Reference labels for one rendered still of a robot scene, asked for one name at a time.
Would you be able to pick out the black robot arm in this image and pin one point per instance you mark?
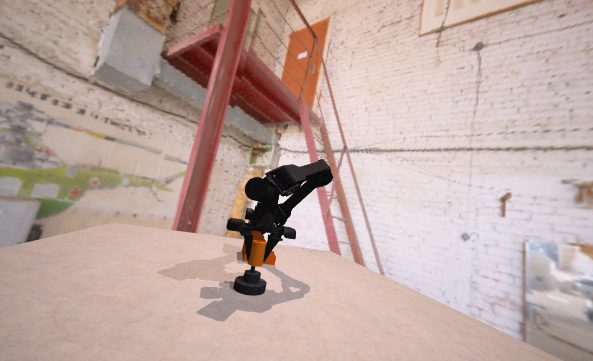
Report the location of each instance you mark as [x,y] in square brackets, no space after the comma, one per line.
[288,180]

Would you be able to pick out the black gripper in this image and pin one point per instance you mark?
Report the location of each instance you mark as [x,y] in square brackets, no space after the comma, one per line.
[264,217]

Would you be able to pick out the orange knob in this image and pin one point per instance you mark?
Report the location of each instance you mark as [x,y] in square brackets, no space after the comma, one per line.
[257,253]

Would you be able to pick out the dark grey round pedestal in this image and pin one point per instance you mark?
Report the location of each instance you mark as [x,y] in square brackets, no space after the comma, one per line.
[250,283]

